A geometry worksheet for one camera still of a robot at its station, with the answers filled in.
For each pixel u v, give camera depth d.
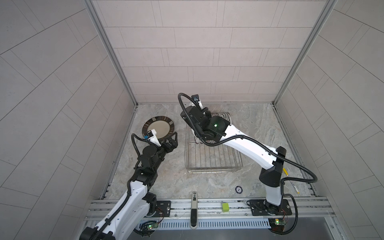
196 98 0.59
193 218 0.64
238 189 0.77
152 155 0.56
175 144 0.68
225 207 0.71
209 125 0.49
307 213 0.71
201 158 0.87
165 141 0.72
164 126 1.02
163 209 0.71
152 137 0.66
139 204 0.51
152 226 0.64
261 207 0.71
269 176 0.49
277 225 0.68
